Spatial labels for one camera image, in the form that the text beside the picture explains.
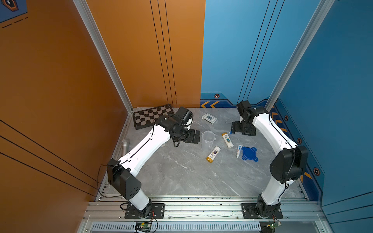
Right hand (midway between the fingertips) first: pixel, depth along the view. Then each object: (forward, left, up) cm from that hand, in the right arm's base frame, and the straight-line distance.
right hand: (239, 132), depth 87 cm
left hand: (-8, +27, +6) cm, 29 cm away
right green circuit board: (-44, -11, -16) cm, 49 cm away
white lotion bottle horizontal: (-8, +15, -13) cm, 21 cm away
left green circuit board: (-45, +51, -17) cm, 70 cm away
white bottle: (+3, +4, -13) cm, 14 cm away
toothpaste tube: (-2, -3, -15) cm, 16 cm away
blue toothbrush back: (-4, +6, +4) cm, 9 cm away
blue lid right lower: (-6, -9, -16) cm, 19 cm away
